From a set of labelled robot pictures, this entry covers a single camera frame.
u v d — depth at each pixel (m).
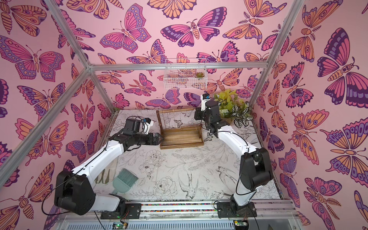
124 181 0.83
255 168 0.46
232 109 0.88
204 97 0.73
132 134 0.65
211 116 0.66
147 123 0.77
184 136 1.04
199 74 0.92
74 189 0.41
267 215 0.74
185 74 0.95
